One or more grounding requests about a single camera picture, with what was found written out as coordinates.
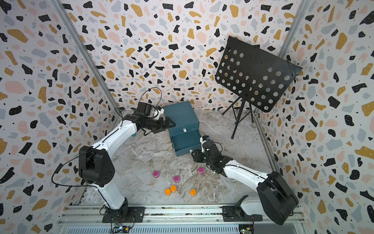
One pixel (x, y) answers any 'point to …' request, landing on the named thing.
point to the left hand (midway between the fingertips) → (171, 126)
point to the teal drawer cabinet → (183, 115)
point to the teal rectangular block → (133, 135)
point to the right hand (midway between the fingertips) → (193, 153)
